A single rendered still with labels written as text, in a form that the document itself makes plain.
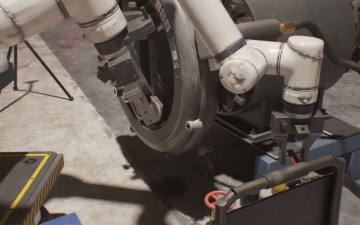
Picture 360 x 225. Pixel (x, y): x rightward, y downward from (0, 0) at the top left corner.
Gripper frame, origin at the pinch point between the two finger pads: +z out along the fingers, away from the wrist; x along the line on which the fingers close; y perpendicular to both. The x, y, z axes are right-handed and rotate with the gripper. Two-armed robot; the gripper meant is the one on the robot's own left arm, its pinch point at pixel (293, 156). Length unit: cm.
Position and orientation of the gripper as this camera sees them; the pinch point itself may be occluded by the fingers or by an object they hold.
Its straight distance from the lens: 126.9
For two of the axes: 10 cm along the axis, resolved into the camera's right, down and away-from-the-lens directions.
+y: 0.5, 3.8, -9.2
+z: 0.0, 9.3, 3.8
